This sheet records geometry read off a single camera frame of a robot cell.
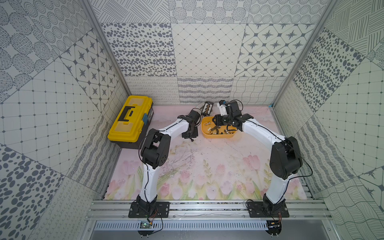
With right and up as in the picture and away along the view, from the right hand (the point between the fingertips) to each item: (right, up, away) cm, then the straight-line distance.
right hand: (215, 120), depth 92 cm
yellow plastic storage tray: (-3, -7, +12) cm, 15 cm away
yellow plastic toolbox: (-50, -2, -4) cm, 51 cm away
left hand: (-15, -9, +7) cm, 19 cm away
